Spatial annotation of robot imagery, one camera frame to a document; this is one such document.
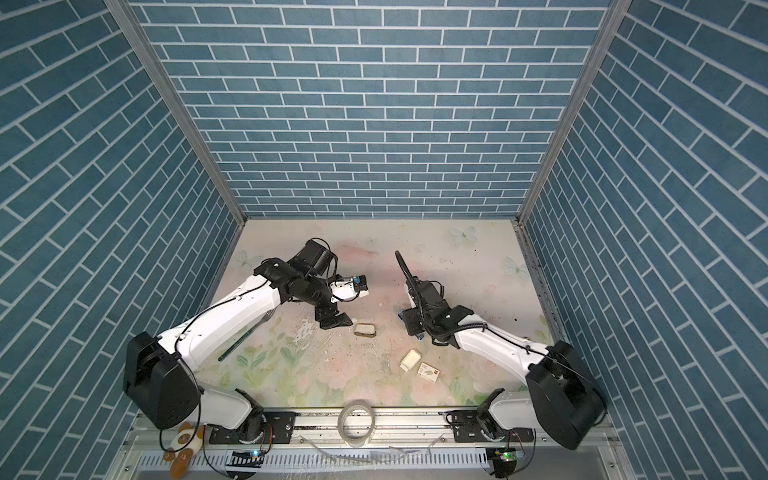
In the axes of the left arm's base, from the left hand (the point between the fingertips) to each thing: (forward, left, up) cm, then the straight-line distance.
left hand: (348, 305), depth 79 cm
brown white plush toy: (-29, +36, -12) cm, 48 cm away
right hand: (+2, -16, -8) cm, 18 cm away
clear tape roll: (-29, -1, -13) cm, 32 cm away
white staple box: (-13, -22, -15) cm, 30 cm away
